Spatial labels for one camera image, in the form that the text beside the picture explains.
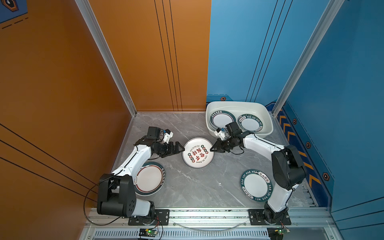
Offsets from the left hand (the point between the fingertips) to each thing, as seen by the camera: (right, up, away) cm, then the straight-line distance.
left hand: (178, 149), depth 85 cm
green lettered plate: (+51, +16, +27) cm, 60 cm away
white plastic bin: (+59, +27, +31) cm, 72 cm away
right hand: (+18, -1, +3) cm, 19 cm away
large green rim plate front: (+28, +19, +28) cm, 44 cm away
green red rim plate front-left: (-16, -18, 0) cm, 24 cm away
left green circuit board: (-13, -37, -14) cm, 42 cm away
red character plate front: (+11, -3, +3) cm, 11 cm away
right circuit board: (+50, -36, -16) cm, 64 cm away
